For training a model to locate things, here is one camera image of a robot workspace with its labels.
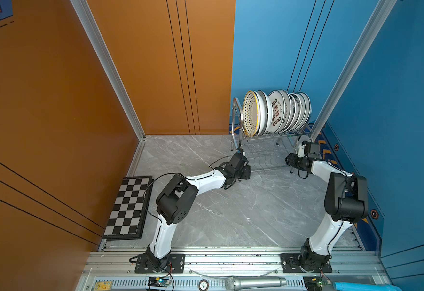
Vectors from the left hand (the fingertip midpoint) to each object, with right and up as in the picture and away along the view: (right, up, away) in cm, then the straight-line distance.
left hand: (249, 168), depth 94 cm
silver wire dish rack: (+16, +9, +18) cm, 25 cm away
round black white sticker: (-22, -43, -25) cm, 54 cm away
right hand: (+25, +4, +6) cm, 26 cm away
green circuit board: (-40, -43, -23) cm, 63 cm away
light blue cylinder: (+30, -42, -27) cm, 58 cm away
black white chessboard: (-59, -22, -11) cm, 64 cm away
